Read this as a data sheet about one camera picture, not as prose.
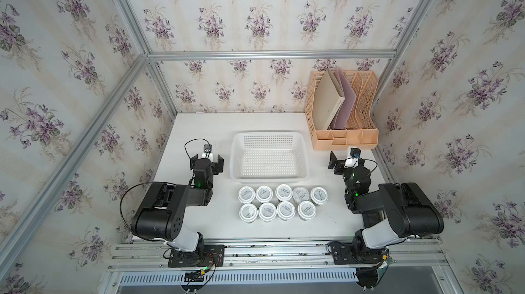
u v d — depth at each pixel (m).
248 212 0.77
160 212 0.45
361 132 1.01
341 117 1.00
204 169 0.71
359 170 0.72
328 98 0.98
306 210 0.78
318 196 0.82
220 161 0.86
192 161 0.84
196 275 0.71
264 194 0.82
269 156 1.01
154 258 0.75
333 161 0.86
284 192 0.82
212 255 0.73
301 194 0.83
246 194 0.82
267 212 0.77
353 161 0.77
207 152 0.78
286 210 0.78
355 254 0.68
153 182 0.50
